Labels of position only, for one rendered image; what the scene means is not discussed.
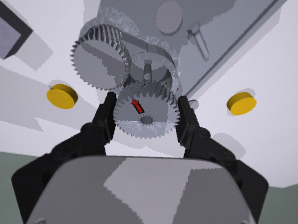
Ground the yellow short cylinder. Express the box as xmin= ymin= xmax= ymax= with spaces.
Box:
xmin=47 ymin=84 xmax=78 ymax=109
xmin=226 ymin=92 xmax=257 ymax=115

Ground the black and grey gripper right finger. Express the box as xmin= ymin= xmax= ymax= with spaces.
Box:
xmin=175 ymin=96 xmax=269 ymax=224

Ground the grey rectangular block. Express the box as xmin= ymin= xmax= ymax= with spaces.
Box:
xmin=0 ymin=1 xmax=33 ymax=60

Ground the grey gear with red arrow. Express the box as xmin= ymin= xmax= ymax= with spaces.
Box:
xmin=113 ymin=79 xmax=180 ymax=139

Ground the grey bolt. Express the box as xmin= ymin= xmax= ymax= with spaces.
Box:
xmin=187 ymin=21 xmax=209 ymax=58

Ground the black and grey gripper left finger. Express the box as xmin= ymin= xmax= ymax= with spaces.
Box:
xmin=11 ymin=92 xmax=117 ymax=224

